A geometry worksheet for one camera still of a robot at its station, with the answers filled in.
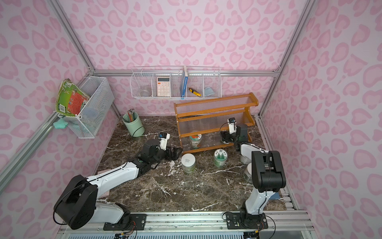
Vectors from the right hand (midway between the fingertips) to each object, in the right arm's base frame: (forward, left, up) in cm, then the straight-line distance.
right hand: (227, 128), depth 97 cm
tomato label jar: (-9, +21, -1) cm, 22 cm away
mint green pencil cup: (+2, +62, -2) cm, 62 cm away
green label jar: (-19, +6, -3) cm, 20 cm away
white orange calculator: (+17, +41, +21) cm, 49 cm away
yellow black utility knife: (+16, +21, +17) cm, 32 cm away
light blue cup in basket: (+21, +12, +14) cm, 28 cm away
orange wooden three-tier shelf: (+4, +13, +7) cm, 16 cm away
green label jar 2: (-23, +24, 0) cm, 34 cm away
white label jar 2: (-29, -8, -2) cm, 31 cm away
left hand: (-16, +31, +5) cm, 35 cm away
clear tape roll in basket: (+15, +53, +18) cm, 58 cm away
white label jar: (-17, -10, -10) cm, 22 cm away
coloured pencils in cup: (+6, +63, +7) cm, 64 cm away
